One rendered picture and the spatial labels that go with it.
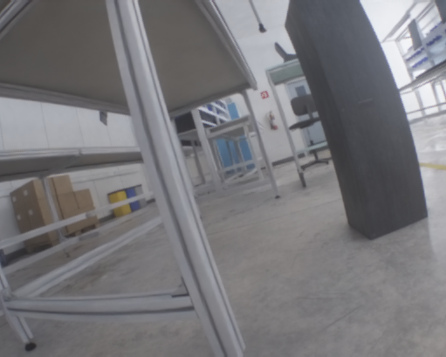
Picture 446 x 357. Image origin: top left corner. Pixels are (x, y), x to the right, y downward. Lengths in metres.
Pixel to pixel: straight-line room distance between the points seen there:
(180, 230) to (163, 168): 0.10
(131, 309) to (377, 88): 0.89
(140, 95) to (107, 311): 0.40
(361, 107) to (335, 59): 0.17
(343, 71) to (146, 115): 0.65
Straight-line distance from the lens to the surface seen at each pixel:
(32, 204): 4.32
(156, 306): 0.49
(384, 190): 0.91
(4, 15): 0.86
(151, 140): 0.42
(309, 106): 3.80
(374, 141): 0.89
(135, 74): 0.44
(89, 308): 0.60
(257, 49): 7.99
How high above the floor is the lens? 0.36
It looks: 2 degrees down
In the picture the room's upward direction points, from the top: 17 degrees counter-clockwise
